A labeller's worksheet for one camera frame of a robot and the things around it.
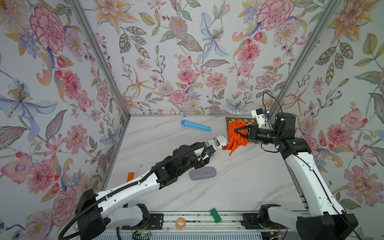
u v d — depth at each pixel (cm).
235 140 65
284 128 53
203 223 75
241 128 67
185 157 51
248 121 63
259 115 63
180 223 74
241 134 66
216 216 75
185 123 114
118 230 72
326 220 37
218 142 67
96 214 39
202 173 88
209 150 56
